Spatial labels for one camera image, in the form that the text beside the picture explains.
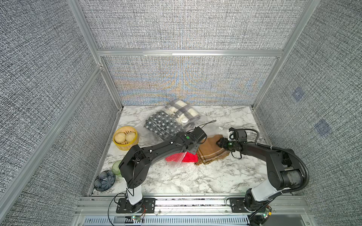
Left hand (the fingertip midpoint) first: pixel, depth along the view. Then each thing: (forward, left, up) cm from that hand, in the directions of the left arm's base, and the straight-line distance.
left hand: (193, 145), depth 85 cm
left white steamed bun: (+11, +48, -5) cm, 49 cm away
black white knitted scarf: (+20, +19, -4) cm, 28 cm away
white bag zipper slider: (+15, -21, -3) cm, 25 cm away
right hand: (+7, -19, -6) cm, 21 cm away
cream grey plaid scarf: (+29, +3, -5) cm, 30 cm away
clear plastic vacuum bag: (+14, +29, -9) cm, 34 cm away
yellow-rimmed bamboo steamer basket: (+5, +43, -6) cm, 44 cm away
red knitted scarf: (-7, +5, -2) cm, 8 cm away
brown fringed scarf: (-1, -10, -7) cm, 12 cm away
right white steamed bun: (+11, +41, -5) cm, 43 cm away
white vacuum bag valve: (+23, +4, -4) cm, 24 cm away
